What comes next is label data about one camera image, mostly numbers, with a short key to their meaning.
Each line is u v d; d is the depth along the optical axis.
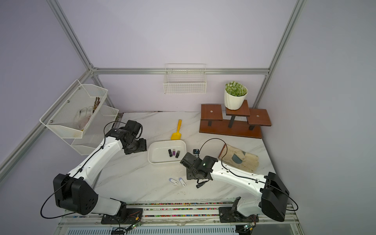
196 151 0.73
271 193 0.40
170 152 0.97
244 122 1.15
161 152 0.97
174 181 0.85
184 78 0.97
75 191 0.40
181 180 0.86
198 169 0.56
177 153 0.96
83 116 0.78
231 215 0.73
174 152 0.98
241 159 0.93
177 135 1.08
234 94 0.82
